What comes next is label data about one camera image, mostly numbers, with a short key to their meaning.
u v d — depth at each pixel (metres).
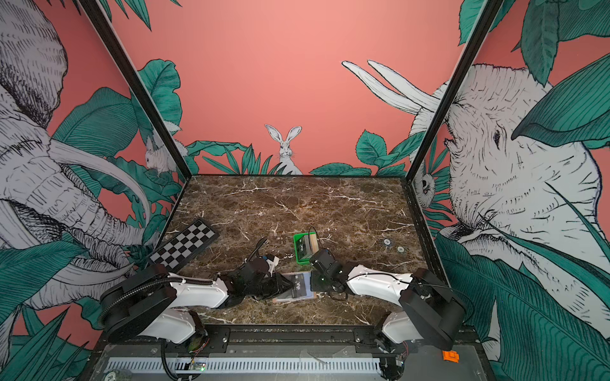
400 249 0.95
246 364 0.70
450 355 0.70
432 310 0.43
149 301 0.44
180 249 0.90
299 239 0.95
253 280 0.69
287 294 0.82
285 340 0.75
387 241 0.98
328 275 0.66
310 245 0.91
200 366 0.70
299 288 0.84
